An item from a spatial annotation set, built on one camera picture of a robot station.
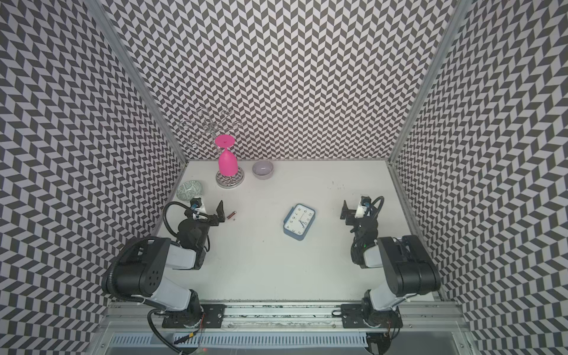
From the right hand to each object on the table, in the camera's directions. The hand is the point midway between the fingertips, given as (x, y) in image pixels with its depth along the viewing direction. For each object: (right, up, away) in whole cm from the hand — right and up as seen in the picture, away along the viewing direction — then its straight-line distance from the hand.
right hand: (356, 204), depth 91 cm
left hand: (-60, +1, 0) cm, 60 cm away
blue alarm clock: (-24, -8, +3) cm, 26 cm away
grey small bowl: (-42, +15, +17) cm, 48 cm away
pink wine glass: (-53, +18, 0) cm, 56 cm away
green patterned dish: (-75, +6, +12) cm, 76 cm away
